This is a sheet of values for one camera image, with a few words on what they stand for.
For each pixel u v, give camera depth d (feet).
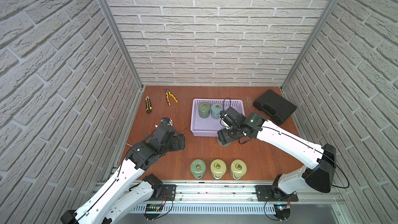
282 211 2.30
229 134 2.18
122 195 1.43
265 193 2.42
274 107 3.38
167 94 3.72
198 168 2.38
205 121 3.40
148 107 3.49
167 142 1.81
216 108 3.11
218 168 2.42
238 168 2.42
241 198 2.40
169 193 2.40
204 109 3.20
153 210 2.33
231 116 1.86
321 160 1.33
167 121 2.11
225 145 2.20
